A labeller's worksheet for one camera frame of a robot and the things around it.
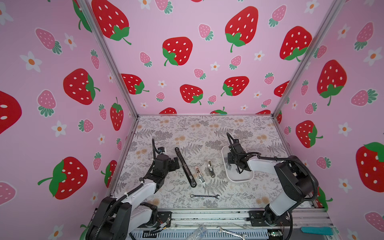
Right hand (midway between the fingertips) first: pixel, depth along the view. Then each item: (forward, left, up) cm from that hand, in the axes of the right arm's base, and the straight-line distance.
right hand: (231, 155), depth 97 cm
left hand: (-10, +37, +6) cm, 39 cm away
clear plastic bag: (-45, +17, 0) cm, 48 cm away
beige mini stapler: (-12, +13, 0) cm, 17 cm away
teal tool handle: (-36, -44, -3) cm, 57 cm away
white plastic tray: (-11, -1, -1) cm, 11 cm away
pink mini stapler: (-16, +19, 0) cm, 25 cm away
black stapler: (-20, +24, +1) cm, 31 cm away
